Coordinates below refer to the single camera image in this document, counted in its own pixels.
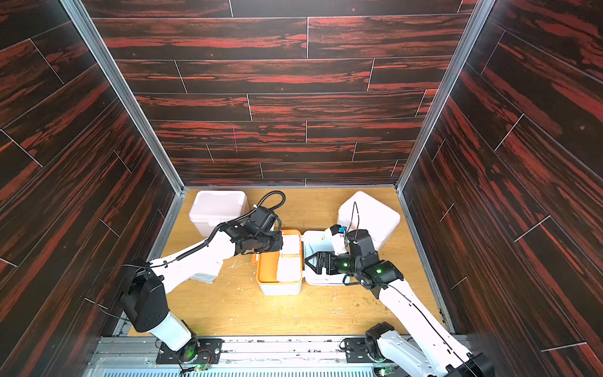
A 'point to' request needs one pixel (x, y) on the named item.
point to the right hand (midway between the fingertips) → (319, 257)
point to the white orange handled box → (311, 241)
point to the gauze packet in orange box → (289, 262)
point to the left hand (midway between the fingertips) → (285, 243)
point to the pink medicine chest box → (210, 208)
